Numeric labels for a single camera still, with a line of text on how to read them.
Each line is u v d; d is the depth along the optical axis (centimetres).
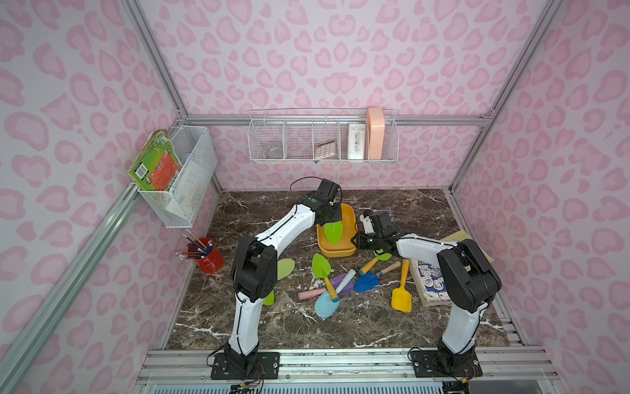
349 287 88
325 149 95
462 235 103
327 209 77
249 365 64
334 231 93
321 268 93
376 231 81
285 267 95
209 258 86
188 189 83
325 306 85
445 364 65
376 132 82
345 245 95
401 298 86
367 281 90
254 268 52
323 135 101
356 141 93
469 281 50
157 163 72
